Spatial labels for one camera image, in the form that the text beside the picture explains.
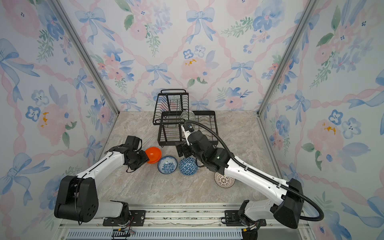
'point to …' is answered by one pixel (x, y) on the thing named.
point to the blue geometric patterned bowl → (188, 166)
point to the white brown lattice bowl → (223, 181)
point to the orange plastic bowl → (154, 154)
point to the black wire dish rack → (172, 110)
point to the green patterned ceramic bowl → (187, 115)
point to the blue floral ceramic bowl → (167, 165)
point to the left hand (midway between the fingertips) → (146, 159)
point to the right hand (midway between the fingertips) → (184, 138)
